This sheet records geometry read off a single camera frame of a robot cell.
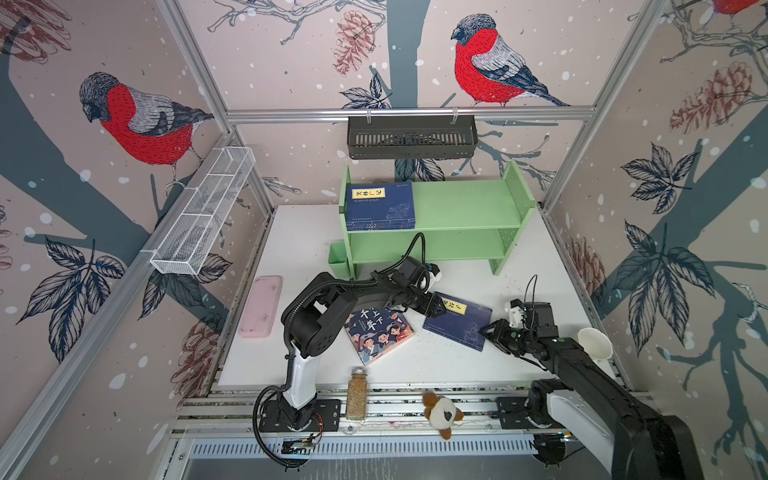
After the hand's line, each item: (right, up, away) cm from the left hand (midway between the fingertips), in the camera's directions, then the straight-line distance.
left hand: (438, 310), depth 89 cm
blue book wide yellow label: (-22, +26, -13) cm, 36 cm away
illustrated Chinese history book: (-19, -5, -3) cm, 20 cm away
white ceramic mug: (+41, -7, -11) cm, 43 cm away
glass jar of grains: (-23, -17, -16) cm, 33 cm away
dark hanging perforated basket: (-7, +58, +15) cm, 60 cm away
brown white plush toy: (-2, -21, -18) cm, 27 cm away
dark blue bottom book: (+7, -4, 0) cm, 8 cm away
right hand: (+12, -6, -4) cm, 14 cm away
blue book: (-18, +32, -9) cm, 38 cm away
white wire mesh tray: (-65, +29, -10) cm, 72 cm away
